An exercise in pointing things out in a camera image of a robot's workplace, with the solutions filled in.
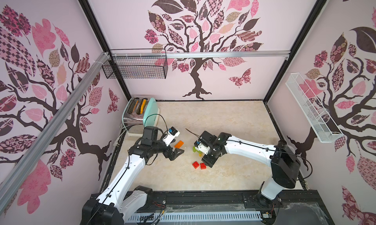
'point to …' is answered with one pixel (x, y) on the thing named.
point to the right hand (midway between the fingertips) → (209, 160)
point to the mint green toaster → (138, 112)
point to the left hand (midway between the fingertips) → (176, 148)
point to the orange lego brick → (179, 144)
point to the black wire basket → (137, 68)
